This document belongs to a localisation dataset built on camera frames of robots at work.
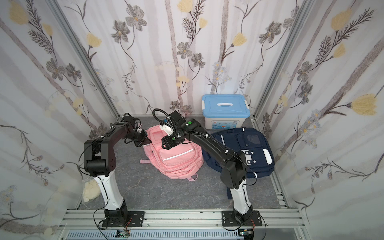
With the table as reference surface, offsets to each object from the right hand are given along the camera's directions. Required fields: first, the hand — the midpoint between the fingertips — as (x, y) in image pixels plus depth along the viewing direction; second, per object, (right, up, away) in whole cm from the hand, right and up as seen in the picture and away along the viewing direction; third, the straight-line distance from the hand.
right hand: (169, 140), depth 77 cm
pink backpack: (+5, -14, +14) cm, 20 cm away
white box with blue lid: (+34, +18, +24) cm, 46 cm away
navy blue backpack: (+53, -3, +23) cm, 58 cm away
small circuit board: (-22, -44, -7) cm, 50 cm away
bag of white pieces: (-44, -28, +4) cm, 52 cm away
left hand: (-13, 0, +19) cm, 23 cm away
